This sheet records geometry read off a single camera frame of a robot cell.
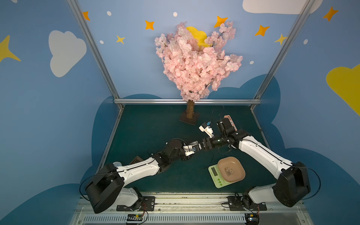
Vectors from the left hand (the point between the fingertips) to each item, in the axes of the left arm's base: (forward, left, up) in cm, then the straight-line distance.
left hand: (193, 142), depth 81 cm
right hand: (-3, -4, +1) cm, 5 cm away
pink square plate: (-11, -24, -13) cm, 29 cm away
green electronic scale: (-17, -15, -15) cm, 27 cm away
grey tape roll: (-11, +45, -10) cm, 47 cm away
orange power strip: (+27, -32, -14) cm, 44 cm away
